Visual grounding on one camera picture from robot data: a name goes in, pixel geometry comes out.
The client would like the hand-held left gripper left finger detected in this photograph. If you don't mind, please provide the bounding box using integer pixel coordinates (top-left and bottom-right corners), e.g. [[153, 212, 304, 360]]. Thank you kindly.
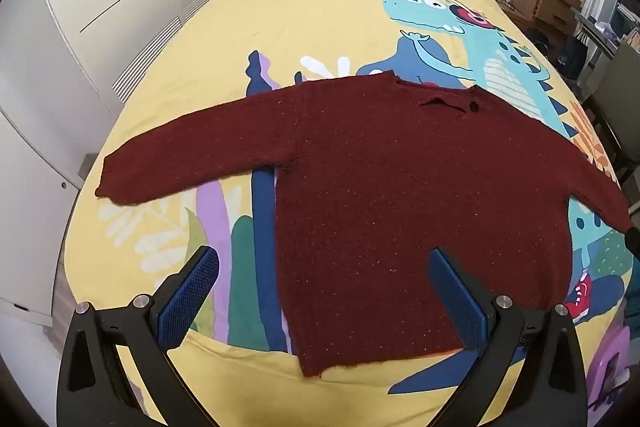
[[56, 245, 221, 427]]

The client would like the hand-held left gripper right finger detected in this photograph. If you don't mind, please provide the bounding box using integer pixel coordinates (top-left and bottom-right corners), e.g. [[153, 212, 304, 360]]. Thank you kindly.
[[427, 247, 587, 427]]

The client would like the dark red knit sweater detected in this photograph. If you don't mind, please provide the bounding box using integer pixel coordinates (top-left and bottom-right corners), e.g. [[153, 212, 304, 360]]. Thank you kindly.
[[95, 71, 635, 379]]

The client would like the grey chair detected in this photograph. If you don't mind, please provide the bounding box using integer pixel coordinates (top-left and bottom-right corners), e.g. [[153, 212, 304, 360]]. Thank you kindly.
[[582, 42, 640, 182]]

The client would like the dark shopping bag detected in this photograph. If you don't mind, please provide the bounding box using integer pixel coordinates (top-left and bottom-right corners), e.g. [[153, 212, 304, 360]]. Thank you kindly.
[[555, 37, 590, 80]]

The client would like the white wardrobe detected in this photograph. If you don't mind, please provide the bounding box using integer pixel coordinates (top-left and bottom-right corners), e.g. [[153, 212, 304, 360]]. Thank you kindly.
[[0, 0, 233, 323]]

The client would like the yellow dinosaur print bedsheet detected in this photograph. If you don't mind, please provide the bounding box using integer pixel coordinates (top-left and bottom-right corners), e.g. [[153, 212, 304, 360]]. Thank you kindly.
[[60, 0, 640, 427]]

